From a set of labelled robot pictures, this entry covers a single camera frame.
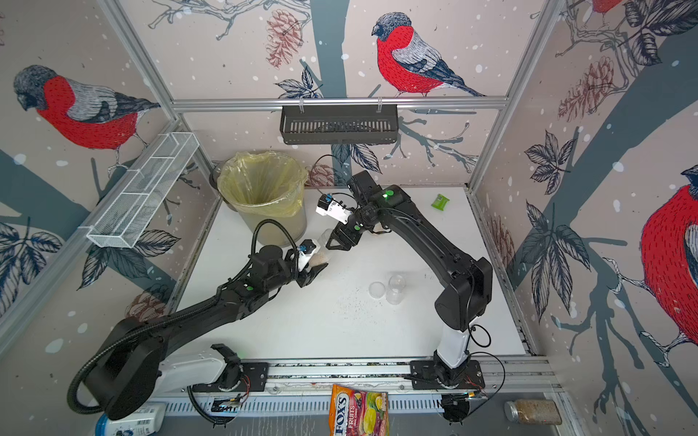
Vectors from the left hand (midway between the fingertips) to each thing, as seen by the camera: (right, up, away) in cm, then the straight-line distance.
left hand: (323, 251), depth 81 cm
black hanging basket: (+3, +47, +25) cm, 54 cm away
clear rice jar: (+1, 0, -8) cm, 8 cm away
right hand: (+4, +6, -4) cm, 8 cm away
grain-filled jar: (+54, -37, -16) cm, 67 cm away
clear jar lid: (+17, -15, +9) cm, 24 cm away
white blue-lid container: (-39, -38, -19) cm, 58 cm away
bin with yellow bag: (-25, +22, +22) cm, 40 cm away
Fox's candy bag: (+11, -38, -16) cm, 42 cm away
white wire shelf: (-51, +10, -10) cm, 53 cm away
